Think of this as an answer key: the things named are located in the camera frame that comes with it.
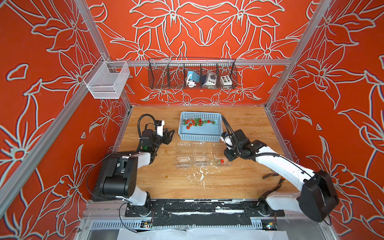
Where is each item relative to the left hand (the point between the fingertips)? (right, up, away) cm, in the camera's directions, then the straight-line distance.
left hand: (171, 129), depth 90 cm
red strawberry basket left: (+10, 0, +16) cm, 19 cm away
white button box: (+35, +32, +4) cm, 48 cm away
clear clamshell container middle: (+18, -19, 0) cm, 27 cm away
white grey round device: (+25, +31, +1) cm, 40 cm away
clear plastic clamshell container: (+29, -19, -1) cm, 34 cm away
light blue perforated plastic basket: (+21, +1, +16) cm, 27 cm away
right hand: (+31, -13, -7) cm, 34 cm away
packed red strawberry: (+31, -19, -2) cm, 37 cm away
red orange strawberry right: (+26, +5, +17) cm, 31 cm away
